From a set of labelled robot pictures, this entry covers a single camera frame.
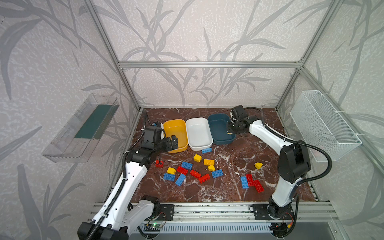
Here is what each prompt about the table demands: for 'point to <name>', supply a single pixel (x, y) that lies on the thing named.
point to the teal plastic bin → (218, 122)
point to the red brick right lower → (258, 186)
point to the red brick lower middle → (204, 178)
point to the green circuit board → (152, 227)
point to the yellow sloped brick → (197, 158)
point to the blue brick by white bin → (207, 150)
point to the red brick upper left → (182, 170)
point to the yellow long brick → (208, 162)
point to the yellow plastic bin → (178, 127)
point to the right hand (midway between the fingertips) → (229, 124)
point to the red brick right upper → (250, 179)
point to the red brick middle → (195, 174)
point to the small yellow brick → (211, 168)
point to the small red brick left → (158, 165)
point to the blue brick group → (244, 182)
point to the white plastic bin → (199, 133)
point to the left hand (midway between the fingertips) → (172, 136)
